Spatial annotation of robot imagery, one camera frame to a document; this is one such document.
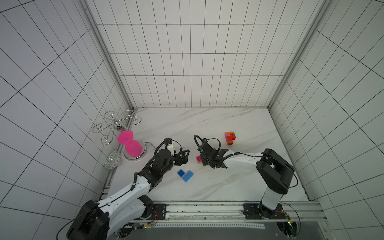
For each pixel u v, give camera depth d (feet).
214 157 2.23
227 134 3.31
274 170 1.62
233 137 3.29
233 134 3.30
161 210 2.38
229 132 3.31
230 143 3.20
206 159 2.29
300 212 2.43
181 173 2.75
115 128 2.37
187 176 2.73
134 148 2.48
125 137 2.28
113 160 2.97
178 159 2.33
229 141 3.22
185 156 2.40
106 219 1.31
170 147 2.38
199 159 2.88
